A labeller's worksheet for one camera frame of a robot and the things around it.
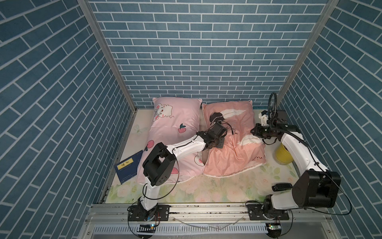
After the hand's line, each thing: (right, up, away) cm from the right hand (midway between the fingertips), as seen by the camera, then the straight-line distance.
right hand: (253, 130), depth 85 cm
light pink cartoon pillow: (-49, +7, +15) cm, 52 cm away
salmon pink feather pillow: (-7, -10, -5) cm, 14 cm away
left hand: (-16, -7, +4) cm, 18 cm away
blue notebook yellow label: (-74, -23, +3) cm, 78 cm away
